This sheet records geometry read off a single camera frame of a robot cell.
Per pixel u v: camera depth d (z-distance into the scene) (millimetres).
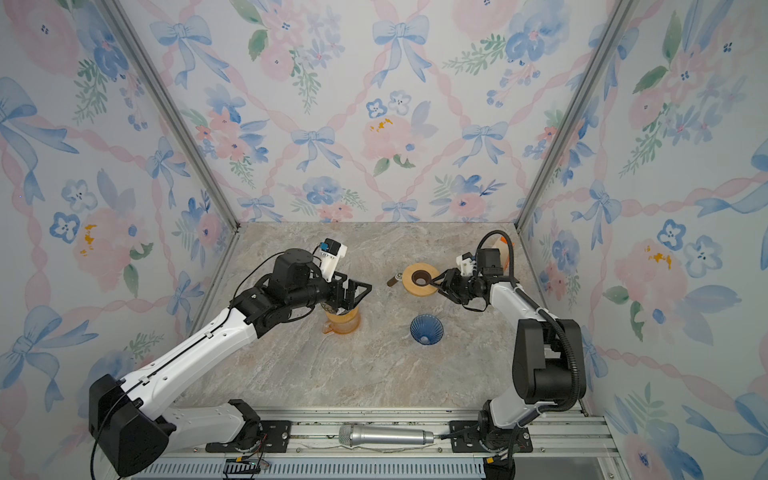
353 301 651
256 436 675
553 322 467
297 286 576
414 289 883
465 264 858
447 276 831
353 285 641
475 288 776
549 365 455
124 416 382
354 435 712
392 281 999
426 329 918
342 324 867
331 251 639
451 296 821
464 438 732
